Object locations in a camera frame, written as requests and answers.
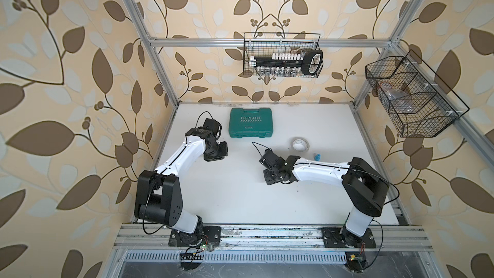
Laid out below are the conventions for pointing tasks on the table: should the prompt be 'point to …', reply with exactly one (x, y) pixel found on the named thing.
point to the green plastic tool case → (247, 123)
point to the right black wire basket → (420, 104)
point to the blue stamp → (318, 157)
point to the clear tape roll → (300, 143)
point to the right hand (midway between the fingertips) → (270, 177)
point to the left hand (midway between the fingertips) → (222, 153)
